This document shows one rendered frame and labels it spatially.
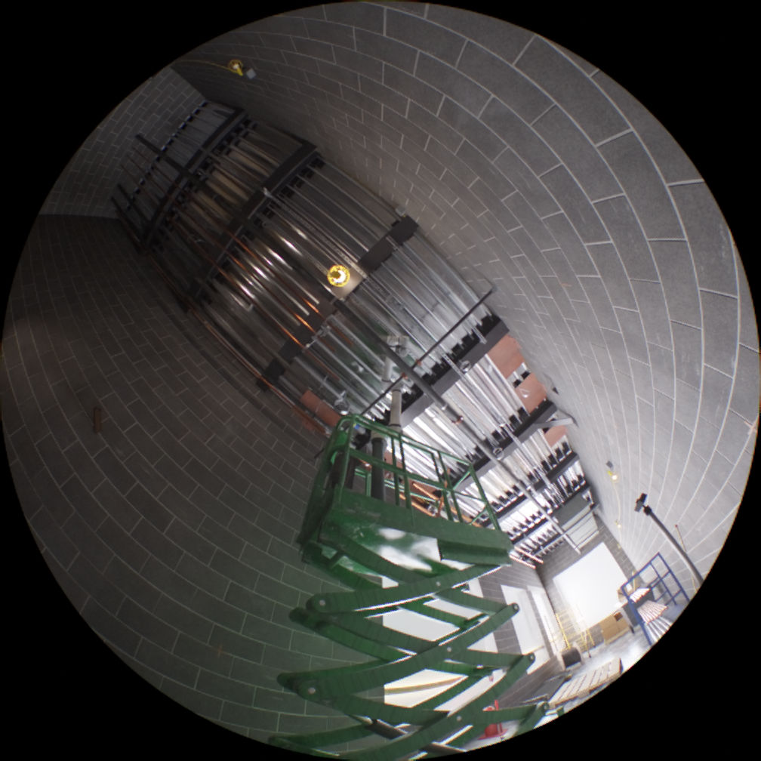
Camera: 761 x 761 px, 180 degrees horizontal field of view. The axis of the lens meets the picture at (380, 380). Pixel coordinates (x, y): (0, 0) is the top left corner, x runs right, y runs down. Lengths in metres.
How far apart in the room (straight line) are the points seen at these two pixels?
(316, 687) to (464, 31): 2.40
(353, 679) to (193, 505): 1.72
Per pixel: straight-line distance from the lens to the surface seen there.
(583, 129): 1.13
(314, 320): 3.12
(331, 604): 1.24
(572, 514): 6.43
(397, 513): 1.57
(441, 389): 3.36
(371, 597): 1.34
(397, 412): 2.69
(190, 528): 2.21
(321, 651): 2.50
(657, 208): 1.14
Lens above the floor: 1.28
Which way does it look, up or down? 70 degrees up
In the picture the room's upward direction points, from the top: 2 degrees counter-clockwise
